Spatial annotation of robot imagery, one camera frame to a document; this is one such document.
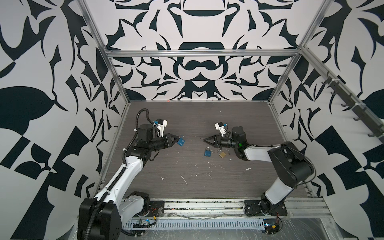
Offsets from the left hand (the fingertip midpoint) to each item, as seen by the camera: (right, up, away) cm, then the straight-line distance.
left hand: (179, 135), depth 78 cm
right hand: (+14, -4, +5) cm, 15 cm away
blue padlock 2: (+16, -12, +15) cm, 26 cm away
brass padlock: (+25, -13, +15) cm, 32 cm away
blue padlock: (+1, -3, +1) cm, 4 cm away
